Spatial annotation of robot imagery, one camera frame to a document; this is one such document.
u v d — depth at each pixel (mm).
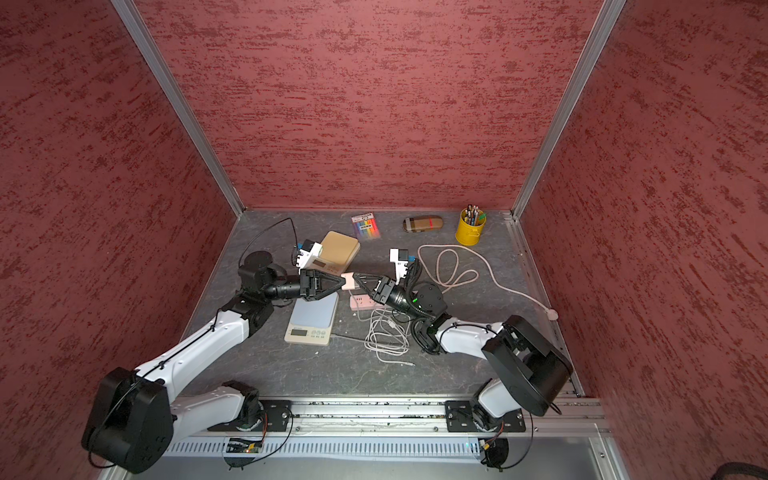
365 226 1141
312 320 885
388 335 874
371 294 698
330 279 710
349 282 695
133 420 395
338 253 1055
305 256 708
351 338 875
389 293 655
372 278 712
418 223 1136
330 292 705
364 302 921
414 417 757
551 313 950
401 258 708
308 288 649
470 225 1023
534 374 440
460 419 728
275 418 737
